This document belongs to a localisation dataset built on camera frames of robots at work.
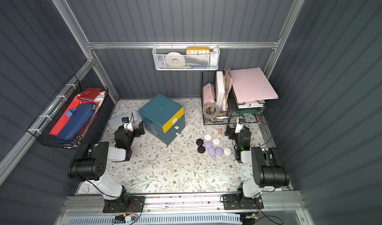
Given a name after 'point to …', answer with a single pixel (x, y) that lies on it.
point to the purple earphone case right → (219, 151)
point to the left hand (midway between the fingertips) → (136, 122)
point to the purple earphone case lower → (212, 151)
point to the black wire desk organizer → (251, 111)
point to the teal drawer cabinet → (163, 118)
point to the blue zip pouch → (78, 119)
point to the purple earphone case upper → (208, 144)
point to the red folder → (86, 95)
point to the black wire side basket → (49, 116)
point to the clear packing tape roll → (211, 110)
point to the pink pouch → (208, 93)
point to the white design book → (220, 93)
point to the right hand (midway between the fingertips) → (238, 128)
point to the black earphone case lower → (201, 149)
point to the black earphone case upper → (199, 142)
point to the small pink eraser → (220, 131)
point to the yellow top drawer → (170, 123)
